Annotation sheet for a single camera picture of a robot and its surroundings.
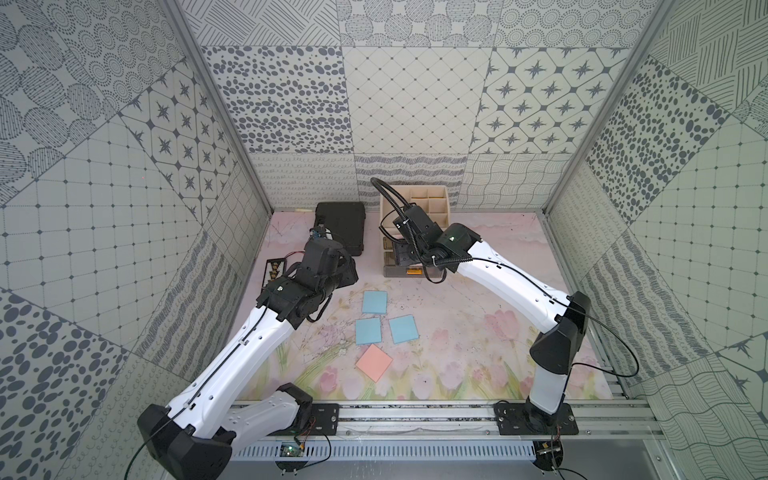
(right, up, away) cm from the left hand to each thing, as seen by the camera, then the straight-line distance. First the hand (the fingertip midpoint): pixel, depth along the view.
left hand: (355, 264), depth 73 cm
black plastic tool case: (-9, +12, +35) cm, 38 cm away
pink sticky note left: (+4, -29, +11) cm, 31 cm away
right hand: (+14, +3, +6) cm, 16 cm away
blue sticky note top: (+3, -15, +23) cm, 28 cm away
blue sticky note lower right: (+12, -21, +18) cm, 30 cm away
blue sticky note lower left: (+2, -22, +16) cm, 27 cm away
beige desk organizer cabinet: (+21, +18, +14) cm, 31 cm away
